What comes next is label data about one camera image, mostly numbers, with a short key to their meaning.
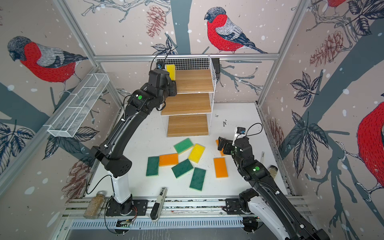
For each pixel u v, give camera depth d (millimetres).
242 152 545
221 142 695
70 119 716
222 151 694
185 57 876
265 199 479
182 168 854
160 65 586
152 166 860
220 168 864
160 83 519
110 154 451
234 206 728
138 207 732
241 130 657
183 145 952
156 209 689
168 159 905
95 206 708
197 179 814
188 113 839
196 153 925
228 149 681
